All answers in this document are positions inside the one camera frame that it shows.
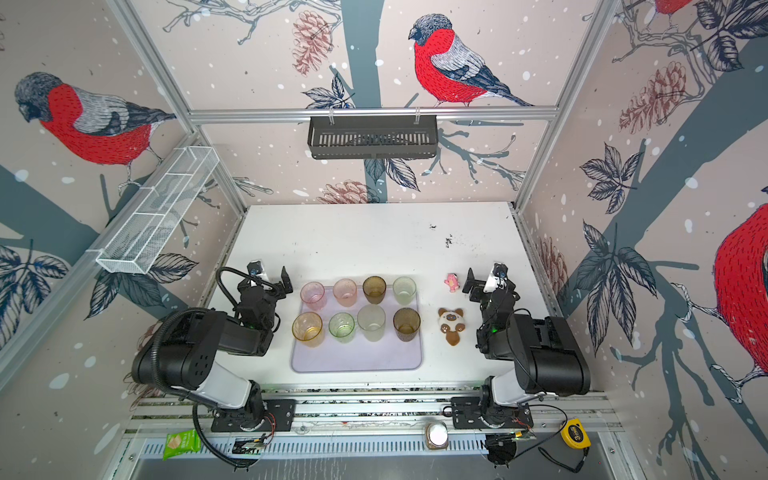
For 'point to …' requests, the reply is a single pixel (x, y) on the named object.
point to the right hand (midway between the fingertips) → (486, 274)
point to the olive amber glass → (374, 288)
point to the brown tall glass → (407, 323)
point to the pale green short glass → (404, 290)
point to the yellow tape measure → (574, 435)
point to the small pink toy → (452, 282)
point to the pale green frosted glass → (371, 319)
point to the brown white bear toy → (451, 323)
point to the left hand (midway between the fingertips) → (265, 270)
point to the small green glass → (341, 326)
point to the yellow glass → (307, 327)
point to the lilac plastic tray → (391, 353)
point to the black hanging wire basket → (340, 137)
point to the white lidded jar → (437, 435)
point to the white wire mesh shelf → (139, 236)
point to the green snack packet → (181, 443)
